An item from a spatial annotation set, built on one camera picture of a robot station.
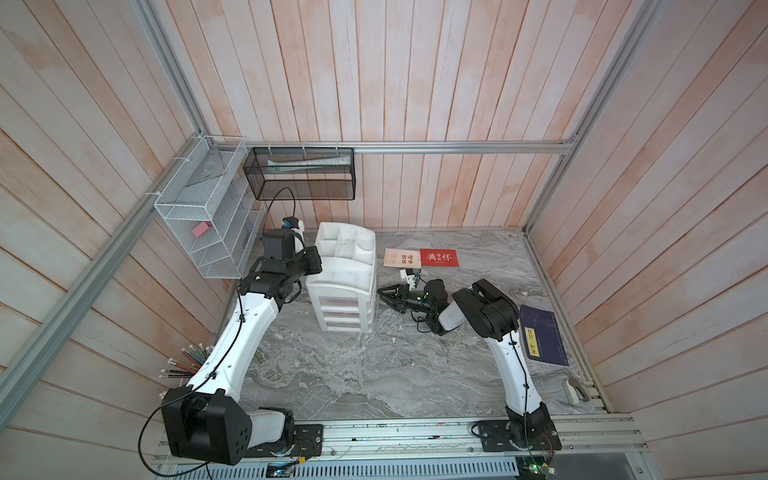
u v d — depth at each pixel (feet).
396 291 3.03
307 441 2.40
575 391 2.62
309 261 2.30
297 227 2.30
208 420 1.25
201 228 2.69
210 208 2.26
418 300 2.97
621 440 2.44
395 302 2.98
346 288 2.45
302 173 3.50
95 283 1.78
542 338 2.97
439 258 3.66
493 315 1.98
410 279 3.21
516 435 2.18
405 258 3.65
